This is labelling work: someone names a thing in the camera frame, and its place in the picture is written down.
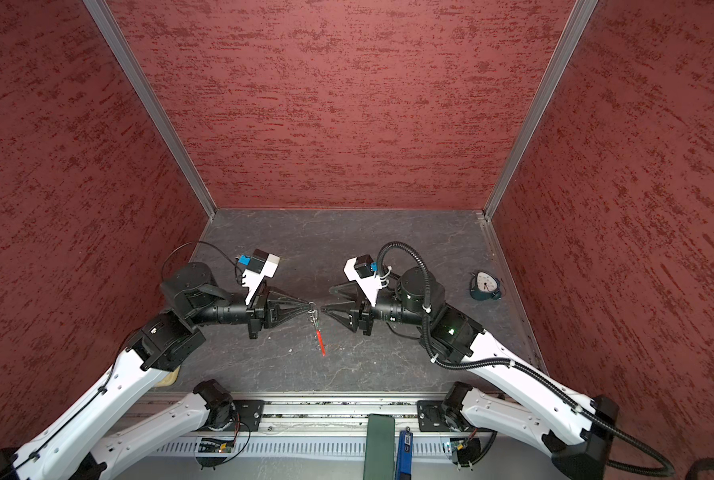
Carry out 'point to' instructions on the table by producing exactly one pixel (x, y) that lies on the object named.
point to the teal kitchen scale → (485, 286)
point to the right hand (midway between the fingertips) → (327, 308)
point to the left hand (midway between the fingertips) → (307, 314)
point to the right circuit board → (468, 452)
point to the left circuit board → (225, 447)
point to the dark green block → (379, 461)
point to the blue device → (403, 470)
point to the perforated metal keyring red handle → (321, 342)
